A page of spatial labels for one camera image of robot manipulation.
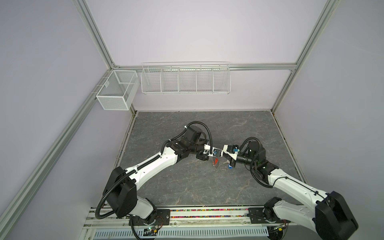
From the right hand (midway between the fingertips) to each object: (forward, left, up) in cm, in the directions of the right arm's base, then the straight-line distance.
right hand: (219, 150), depth 77 cm
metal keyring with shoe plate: (+1, 0, -19) cm, 19 cm away
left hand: (0, +2, +1) cm, 2 cm away
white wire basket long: (+48, +19, +12) cm, 53 cm away
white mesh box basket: (+43, +65, +6) cm, 79 cm away
